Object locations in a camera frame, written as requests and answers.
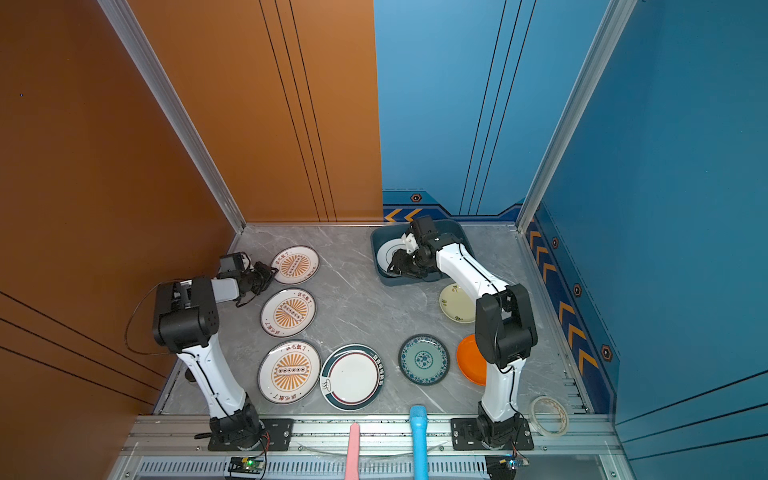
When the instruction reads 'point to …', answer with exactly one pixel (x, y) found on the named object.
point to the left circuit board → (246, 465)
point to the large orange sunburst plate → (289, 372)
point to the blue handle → (418, 420)
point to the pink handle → (353, 453)
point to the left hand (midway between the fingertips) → (278, 266)
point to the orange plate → (470, 361)
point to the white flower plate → (386, 250)
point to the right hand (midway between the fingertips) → (392, 270)
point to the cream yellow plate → (457, 304)
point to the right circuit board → (504, 467)
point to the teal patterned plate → (424, 359)
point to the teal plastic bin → (386, 232)
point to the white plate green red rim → (352, 377)
